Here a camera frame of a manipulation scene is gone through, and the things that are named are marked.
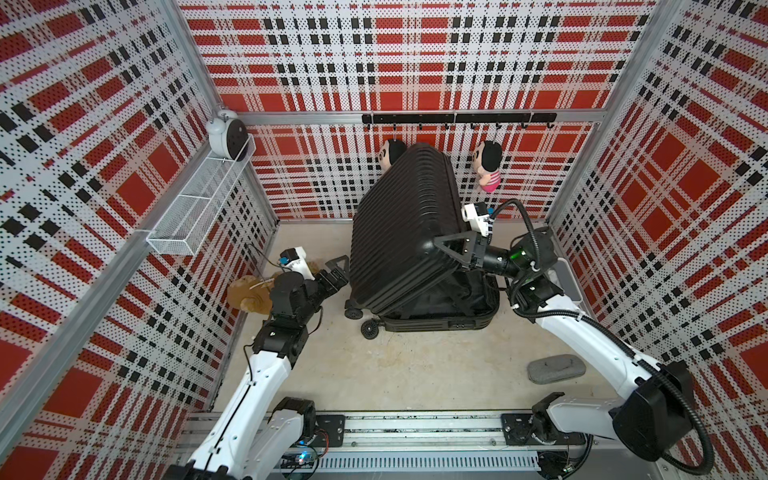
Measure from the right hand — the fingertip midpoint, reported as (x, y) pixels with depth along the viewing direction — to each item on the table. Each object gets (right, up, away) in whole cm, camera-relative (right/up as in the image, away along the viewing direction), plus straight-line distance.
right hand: (434, 248), depth 59 cm
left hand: (-22, -4, +17) cm, 28 cm away
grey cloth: (+35, -33, +21) cm, 52 cm away
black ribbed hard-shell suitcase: (-7, -7, +6) cm, 12 cm away
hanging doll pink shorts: (+20, +28, +34) cm, 49 cm away
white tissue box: (+48, -9, +41) cm, 64 cm away
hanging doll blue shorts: (-10, +31, +33) cm, 46 cm away
